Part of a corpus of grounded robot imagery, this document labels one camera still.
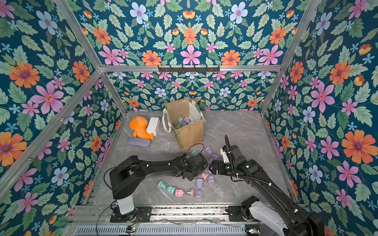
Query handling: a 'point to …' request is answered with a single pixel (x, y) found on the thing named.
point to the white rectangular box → (152, 126)
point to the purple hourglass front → (199, 182)
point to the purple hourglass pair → (211, 180)
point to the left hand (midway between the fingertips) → (205, 171)
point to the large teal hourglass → (180, 120)
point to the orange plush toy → (138, 126)
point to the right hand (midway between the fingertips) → (218, 166)
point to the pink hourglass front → (179, 192)
